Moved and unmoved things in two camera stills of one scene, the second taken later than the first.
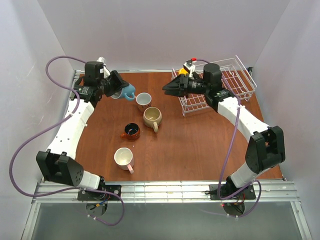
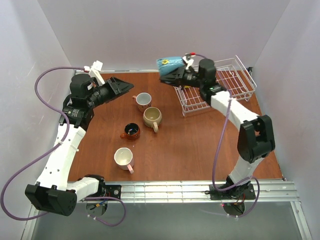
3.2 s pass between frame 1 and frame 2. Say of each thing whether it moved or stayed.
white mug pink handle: stayed
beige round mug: stayed
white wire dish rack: stayed
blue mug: moved
